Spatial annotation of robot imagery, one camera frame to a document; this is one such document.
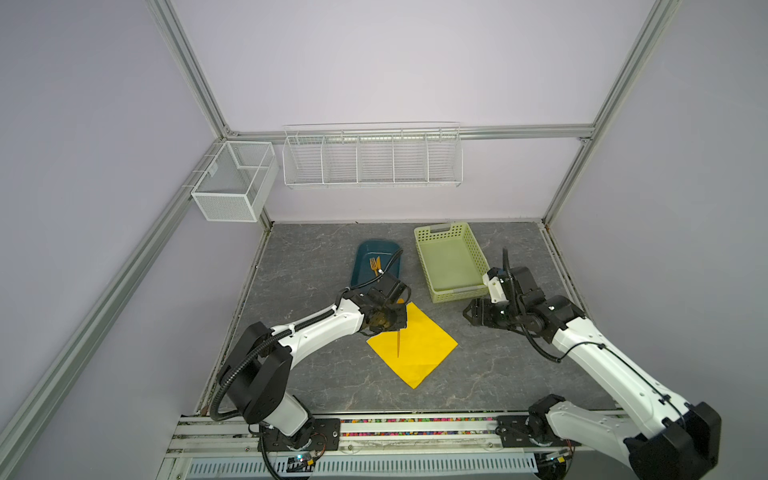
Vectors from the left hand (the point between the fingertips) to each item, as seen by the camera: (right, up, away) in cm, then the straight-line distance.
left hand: (403, 325), depth 84 cm
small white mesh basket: (-56, +44, +18) cm, 74 cm away
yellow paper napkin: (+6, -7, +5) cm, 11 cm away
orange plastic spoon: (-1, -4, -2) cm, 5 cm away
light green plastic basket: (+19, +17, +25) cm, 36 cm away
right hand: (+19, +4, -5) cm, 20 cm away
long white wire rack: (-8, +53, +14) cm, 56 cm away
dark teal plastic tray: (-11, +19, +25) cm, 33 cm away
